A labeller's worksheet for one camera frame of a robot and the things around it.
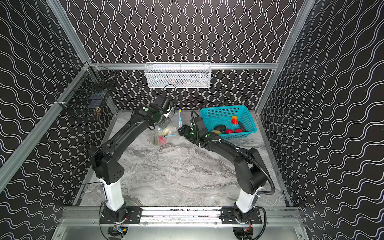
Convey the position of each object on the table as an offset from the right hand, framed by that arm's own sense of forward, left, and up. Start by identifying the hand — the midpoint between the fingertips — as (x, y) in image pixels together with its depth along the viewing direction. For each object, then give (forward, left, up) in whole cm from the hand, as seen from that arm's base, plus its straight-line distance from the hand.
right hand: (182, 132), depth 89 cm
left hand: (+2, +8, +9) cm, 13 cm away
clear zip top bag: (-1, +16, -2) cm, 16 cm away
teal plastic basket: (+25, -33, -13) cm, 44 cm away
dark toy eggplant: (+13, -26, -11) cm, 31 cm away
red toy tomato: (+9, -31, -10) cm, 34 cm away
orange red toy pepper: (+21, -36, -12) cm, 43 cm away
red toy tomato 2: (+11, -37, -12) cm, 41 cm away
